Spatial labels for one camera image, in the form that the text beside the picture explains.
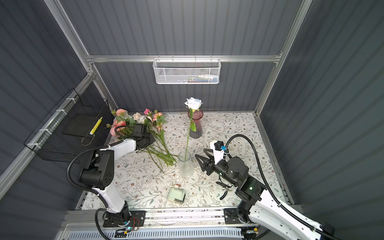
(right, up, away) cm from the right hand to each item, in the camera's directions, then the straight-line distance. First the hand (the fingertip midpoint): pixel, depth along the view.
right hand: (201, 154), depth 66 cm
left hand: (-32, +5, +33) cm, 46 cm away
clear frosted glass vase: (-8, -9, +16) cm, 20 cm away
